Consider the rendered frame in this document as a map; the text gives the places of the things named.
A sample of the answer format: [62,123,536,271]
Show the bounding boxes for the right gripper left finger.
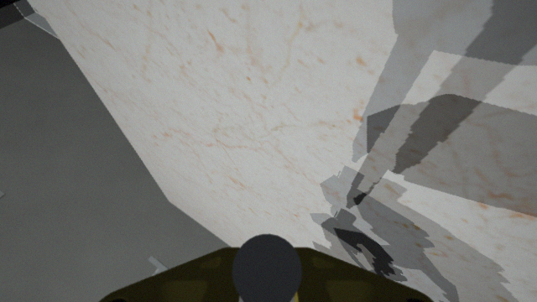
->
[99,247,240,302]

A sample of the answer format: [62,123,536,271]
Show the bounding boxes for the grey marker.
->
[232,234,302,302]

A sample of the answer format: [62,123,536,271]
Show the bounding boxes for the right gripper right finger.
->
[295,247,434,302]

